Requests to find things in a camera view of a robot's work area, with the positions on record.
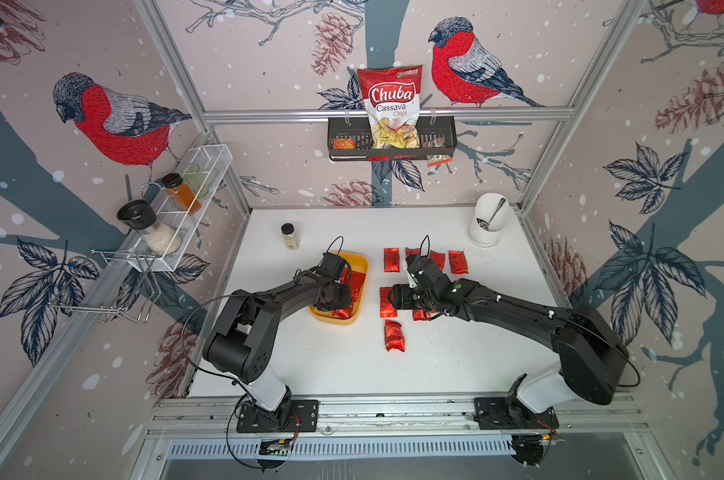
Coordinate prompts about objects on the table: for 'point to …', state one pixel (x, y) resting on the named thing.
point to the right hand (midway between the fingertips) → (394, 295)
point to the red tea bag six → (419, 315)
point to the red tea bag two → (438, 258)
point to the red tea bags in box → (356, 281)
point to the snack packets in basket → (432, 160)
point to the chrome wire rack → (113, 283)
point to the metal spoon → (485, 224)
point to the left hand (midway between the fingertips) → (350, 296)
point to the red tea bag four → (392, 260)
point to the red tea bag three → (412, 251)
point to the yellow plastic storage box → (359, 263)
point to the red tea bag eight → (393, 336)
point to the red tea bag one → (458, 262)
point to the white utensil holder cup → (490, 217)
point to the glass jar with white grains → (158, 238)
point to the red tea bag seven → (387, 310)
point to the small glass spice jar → (290, 238)
